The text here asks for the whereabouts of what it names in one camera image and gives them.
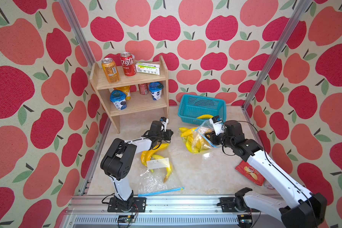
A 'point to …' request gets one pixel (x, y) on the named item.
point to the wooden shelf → (141, 102)
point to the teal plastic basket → (192, 107)
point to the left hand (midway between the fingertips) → (174, 134)
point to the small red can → (144, 88)
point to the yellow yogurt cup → (125, 89)
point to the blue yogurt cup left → (118, 98)
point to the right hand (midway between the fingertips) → (208, 135)
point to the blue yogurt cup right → (156, 88)
